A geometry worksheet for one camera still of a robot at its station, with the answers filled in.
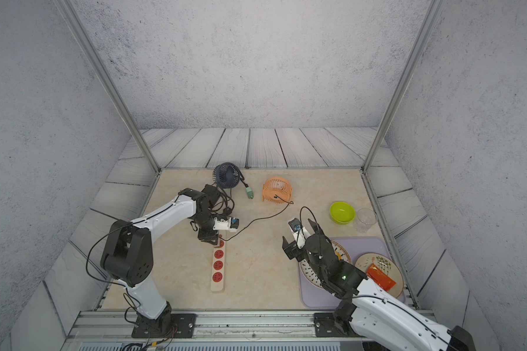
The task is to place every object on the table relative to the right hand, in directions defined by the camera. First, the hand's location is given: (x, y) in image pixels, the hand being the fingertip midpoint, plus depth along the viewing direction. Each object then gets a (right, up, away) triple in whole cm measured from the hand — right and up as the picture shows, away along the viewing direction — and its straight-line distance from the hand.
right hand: (298, 230), depth 76 cm
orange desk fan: (-6, +15, +24) cm, 29 cm away
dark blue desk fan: (-31, +20, +32) cm, 49 cm away
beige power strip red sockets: (-29, -19, +5) cm, 35 cm away
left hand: (-31, -5, +14) cm, 34 cm away
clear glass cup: (+33, +1, +22) cm, 40 cm away
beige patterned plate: (+35, -15, +9) cm, 39 cm away
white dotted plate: (+5, -18, +8) cm, 20 cm away
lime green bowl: (+24, +2, +26) cm, 35 cm away
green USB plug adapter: (-19, +12, +32) cm, 39 cm away
